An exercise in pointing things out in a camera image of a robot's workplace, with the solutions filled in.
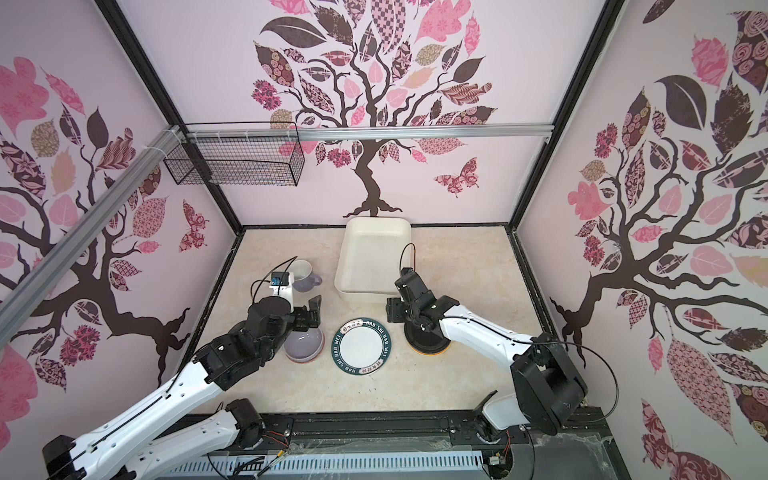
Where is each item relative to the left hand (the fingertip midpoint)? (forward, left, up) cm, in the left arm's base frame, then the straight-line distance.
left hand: (305, 302), depth 74 cm
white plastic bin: (+35, -15, -22) cm, 44 cm away
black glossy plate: (-1, -29, -18) cm, 34 cm away
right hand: (+6, -23, -10) cm, 26 cm away
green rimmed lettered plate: (-3, -13, -23) cm, 26 cm away
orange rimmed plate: (-5, -34, -18) cm, 39 cm away
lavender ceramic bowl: (-6, +2, -14) cm, 16 cm away
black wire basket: (+48, +28, +12) cm, 57 cm away
